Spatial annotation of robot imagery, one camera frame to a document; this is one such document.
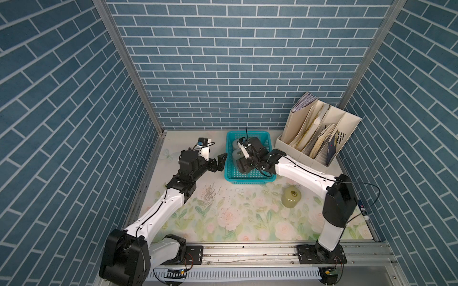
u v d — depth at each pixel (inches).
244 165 29.8
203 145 26.2
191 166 23.5
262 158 24.9
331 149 37.2
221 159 27.8
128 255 15.7
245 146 26.2
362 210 35.7
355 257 29.1
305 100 37.7
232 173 39.0
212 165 27.8
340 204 18.2
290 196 32.5
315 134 38.8
